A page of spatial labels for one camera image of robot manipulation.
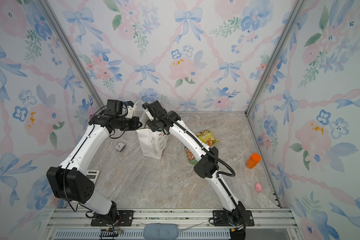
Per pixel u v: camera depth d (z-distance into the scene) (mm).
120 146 977
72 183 420
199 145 567
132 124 718
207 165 616
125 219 732
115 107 626
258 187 819
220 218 732
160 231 684
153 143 816
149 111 676
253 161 856
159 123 616
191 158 950
